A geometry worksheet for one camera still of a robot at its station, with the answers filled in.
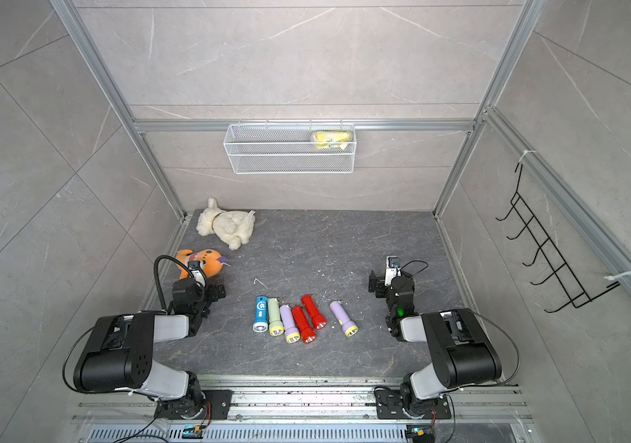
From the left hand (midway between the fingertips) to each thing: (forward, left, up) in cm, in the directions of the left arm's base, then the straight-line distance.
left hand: (209, 274), depth 94 cm
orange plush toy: (+6, +1, +2) cm, 6 cm away
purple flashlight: (-21, -29, -3) cm, 36 cm away
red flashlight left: (-21, -34, -2) cm, 40 cm away
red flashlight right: (-17, -38, -3) cm, 42 cm away
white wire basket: (+39, -28, +24) cm, 54 cm away
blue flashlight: (-17, -20, -3) cm, 26 cm away
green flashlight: (-18, -24, -3) cm, 30 cm away
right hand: (-1, -63, +2) cm, 63 cm away
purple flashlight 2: (-19, -47, -3) cm, 51 cm away
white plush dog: (+17, -6, +5) cm, 19 cm away
